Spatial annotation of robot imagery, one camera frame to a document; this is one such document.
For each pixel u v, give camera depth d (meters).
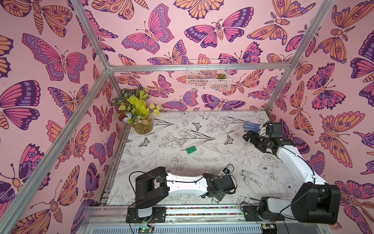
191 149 0.97
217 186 0.60
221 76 0.92
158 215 0.73
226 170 0.71
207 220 0.73
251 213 0.73
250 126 1.10
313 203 0.40
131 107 0.91
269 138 0.71
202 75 0.97
